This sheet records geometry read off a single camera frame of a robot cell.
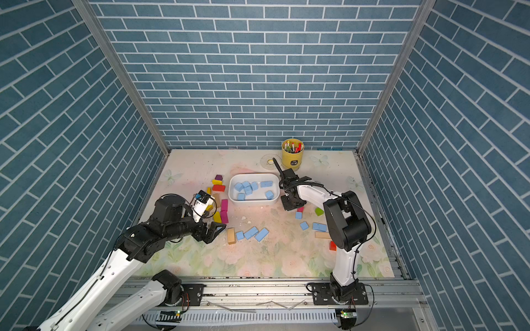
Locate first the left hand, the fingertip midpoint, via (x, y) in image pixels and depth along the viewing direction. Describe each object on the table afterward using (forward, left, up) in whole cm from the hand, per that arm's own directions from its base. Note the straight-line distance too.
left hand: (221, 220), depth 71 cm
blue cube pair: (+22, -17, -18) cm, 33 cm away
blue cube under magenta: (+12, -30, -19) cm, 38 cm away
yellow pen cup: (+40, -28, -6) cm, 49 cm away
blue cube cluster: (+27, -6, -18) cm, 32 cm away
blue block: (+30, -15, -18) cm, 38 cm away
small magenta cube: (+15, -31, -18) cm, 39 cm away
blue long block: (+7, -39, -19) cm, 44 cm away
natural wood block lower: (+2, -1, -18) cm, 18 cm away
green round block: (+13, -40, -17) cm, 45 cm away
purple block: (+33, +10, -18) cm, 39 cm away
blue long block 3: (+3, -14, -20) cm, 24 cm away
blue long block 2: (+3, -9, -18) cm, 21 cm away
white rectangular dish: (+24, -11, -20) cm, 33 cm away
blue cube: (+22, -3, -19) cm, 29 cm away
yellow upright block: (+25, +13, -18) cm, 34 cm away
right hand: (+17, -28, -18) cm, 37 cm away
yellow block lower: (+13, +8, -22) cm, 27 cm away
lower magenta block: (+11, +4, -20) cm, 23 cm away
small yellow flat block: (+31, +11, -20) cm, 38 cm away
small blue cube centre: (+3, -4, -19) cm, 19 cm away
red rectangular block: (+29, +10, -21) cm, 37 cm away
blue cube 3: (+7, -33, -19) cm, 39 cm away
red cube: (-1, -44, -21) cm, 49 cm away
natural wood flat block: (+3, -40, -20) cm, 45 cm away
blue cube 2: (+29, -9, -19) cm, 36 cm away
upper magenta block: (+16, +4, -16) cm, 23 cm away
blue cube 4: (+27, -1, -17) cm, 32 cm away
